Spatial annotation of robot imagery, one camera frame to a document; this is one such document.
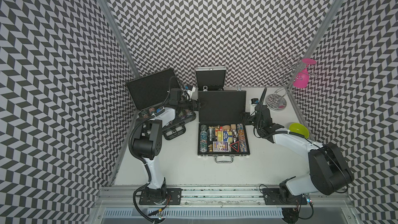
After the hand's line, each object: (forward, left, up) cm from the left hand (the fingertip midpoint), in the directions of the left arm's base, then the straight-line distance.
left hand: (201, 102), depth 94 cm
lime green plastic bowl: (-12, -61, -12) cm, 63 cm away
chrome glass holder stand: (+26, -66, +3) cm, 71 cm away
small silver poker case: (+22, -6, 0) cm, 22 cm away
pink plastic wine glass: (+9, -60, +10) cm, 62 cm away
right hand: (-8, -25, -2) cm, 27 cm away
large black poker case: (+11, +35, -4) cm, 36 cm away
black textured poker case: (-15, -13, -9) cm, 22 cm away
